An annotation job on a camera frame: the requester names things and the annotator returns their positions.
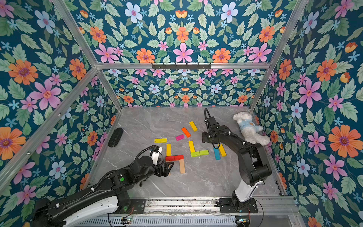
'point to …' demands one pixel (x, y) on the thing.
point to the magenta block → (179, 137)
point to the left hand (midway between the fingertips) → (170, 162)
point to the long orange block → (186, 132)
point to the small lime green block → (203, 152)
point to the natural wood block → (182, 169)
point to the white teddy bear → (249, 129)
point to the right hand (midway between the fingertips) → (209, 136)
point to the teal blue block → (217, 153)
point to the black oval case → (115, 137)
